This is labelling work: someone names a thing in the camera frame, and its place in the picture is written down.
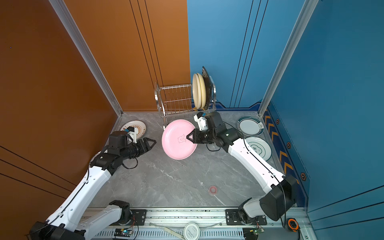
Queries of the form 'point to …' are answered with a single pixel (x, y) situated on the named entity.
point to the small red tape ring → (213, 187)
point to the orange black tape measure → (293, 224)
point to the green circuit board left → (123, 232)
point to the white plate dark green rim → (250, 126)
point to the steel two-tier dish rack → (177, 100)
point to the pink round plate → (174, 141)
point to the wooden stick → (174, 233)
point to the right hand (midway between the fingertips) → (186, 137)
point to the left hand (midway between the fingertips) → (153, 142)
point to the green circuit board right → (251, 233)
